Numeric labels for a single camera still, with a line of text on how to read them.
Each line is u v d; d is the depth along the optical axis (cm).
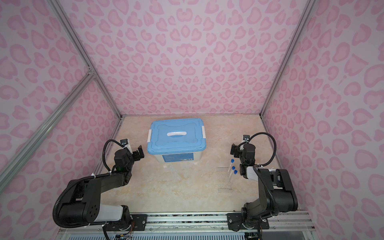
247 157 72
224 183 86
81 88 82
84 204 43
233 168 75
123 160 69
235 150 84
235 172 75
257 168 51
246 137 81
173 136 86
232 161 78
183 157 89
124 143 78
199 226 73
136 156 84
